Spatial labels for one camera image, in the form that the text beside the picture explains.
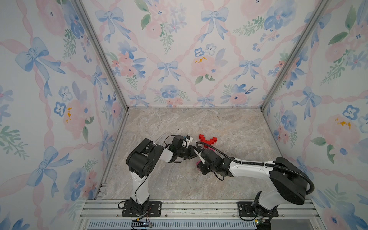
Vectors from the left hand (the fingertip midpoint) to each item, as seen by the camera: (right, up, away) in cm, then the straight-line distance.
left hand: (202, 153), depth 91 cm
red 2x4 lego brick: (+2, +8, +9) cm, 12 cm away
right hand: (-1, -6, -3) cm, 7 cm away
